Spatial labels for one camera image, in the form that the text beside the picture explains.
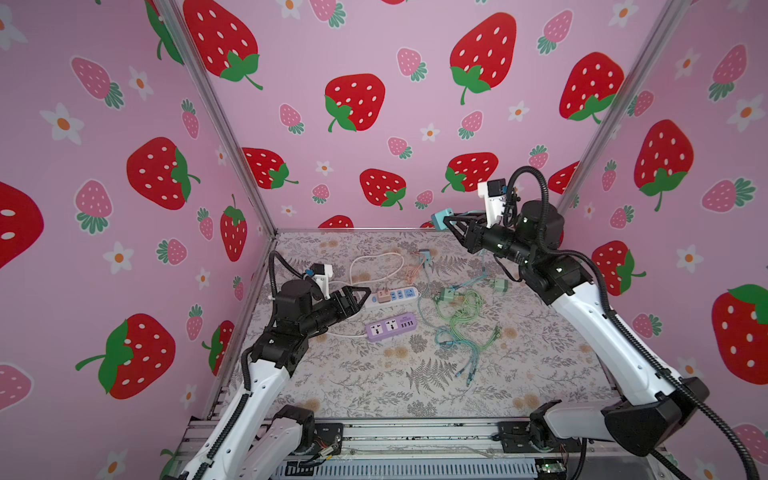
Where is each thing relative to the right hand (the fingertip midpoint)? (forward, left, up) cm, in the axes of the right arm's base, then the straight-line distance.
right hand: (447, 216), depth 64 cm
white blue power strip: (+4, +13, -40) cm, 42 cm away
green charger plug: (+8, -5, -42) cm, 43 cm away
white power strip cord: (+12, +23, -43) cm, 50 cm away
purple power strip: (-8, +13, -40) cm, 43 cm away
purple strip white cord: (-10, +23, -43) cm, 50 cm away
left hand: (-11, +18, -17) cm, 27 cm away
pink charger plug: (+1, +16, -36) cm, 39 cm away
